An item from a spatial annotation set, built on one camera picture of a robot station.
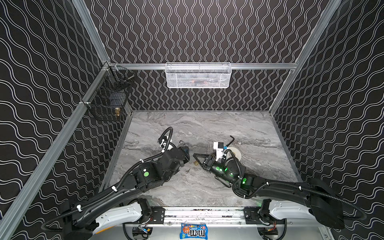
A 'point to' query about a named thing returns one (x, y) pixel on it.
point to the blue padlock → (185, 147)
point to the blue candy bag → (189, 231)
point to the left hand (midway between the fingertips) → (191, 150)
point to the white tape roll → (236, 152)
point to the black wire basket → (108, 96)
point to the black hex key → (231, 141)
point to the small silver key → (188, 171)
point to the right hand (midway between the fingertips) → (193, 157)
